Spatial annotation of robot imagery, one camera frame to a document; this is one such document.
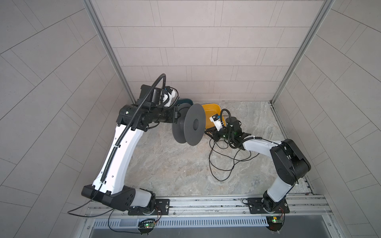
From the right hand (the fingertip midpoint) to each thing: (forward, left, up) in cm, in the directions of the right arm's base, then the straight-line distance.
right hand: (206, 131), depth 87 cm
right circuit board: (-44, -28, -13) cm, 54 cm away
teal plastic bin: (+32, +13, -4) cm, 35 cm away
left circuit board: (-42, +30, -8) cm, 53 cm away
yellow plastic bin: (+26, -6, -9) cm, 29 cm away
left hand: (-6, +11, +25) cm, 28 cm away
